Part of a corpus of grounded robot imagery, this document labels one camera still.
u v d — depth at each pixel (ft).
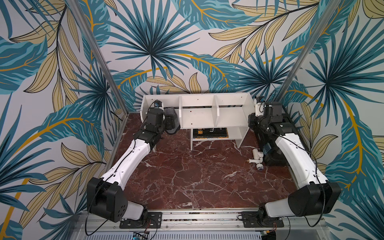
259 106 2.17
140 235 2.35
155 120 1.90
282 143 1.70
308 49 2.70
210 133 2.96
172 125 2.42
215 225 2.41
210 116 2.79
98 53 2.74
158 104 2.22
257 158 3.11
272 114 1.89
